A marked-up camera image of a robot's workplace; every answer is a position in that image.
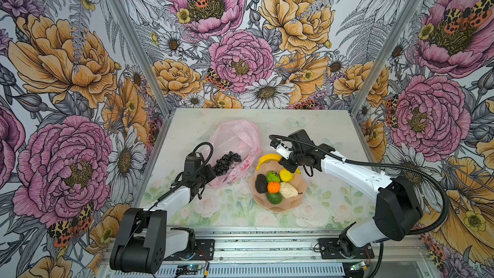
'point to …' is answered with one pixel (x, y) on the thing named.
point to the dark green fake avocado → (274, 198)
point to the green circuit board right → (356, 267)
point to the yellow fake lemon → (285, 176)
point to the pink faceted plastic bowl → (298, 182)
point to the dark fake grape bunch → (223, 164)
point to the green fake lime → (273, 176)
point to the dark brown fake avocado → (261, 183)
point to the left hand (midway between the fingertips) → (213, 176)
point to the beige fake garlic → (288, 190)
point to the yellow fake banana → (272, 157)
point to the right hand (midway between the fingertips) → (284, 164)
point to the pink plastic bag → (241, 137)
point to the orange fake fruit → (273, 187)
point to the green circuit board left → (188, 267)
